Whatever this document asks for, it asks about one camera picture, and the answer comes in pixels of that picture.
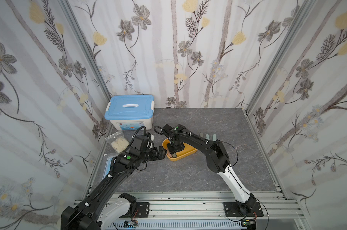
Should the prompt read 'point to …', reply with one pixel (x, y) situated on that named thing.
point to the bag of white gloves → (118, 142)
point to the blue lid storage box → (131, 112)
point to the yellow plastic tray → (188, 150)
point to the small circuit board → (130, 224)
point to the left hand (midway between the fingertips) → (162, 151)
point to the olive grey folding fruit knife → (201, 134)
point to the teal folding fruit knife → (214, 137)
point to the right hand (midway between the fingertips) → (176, 146)
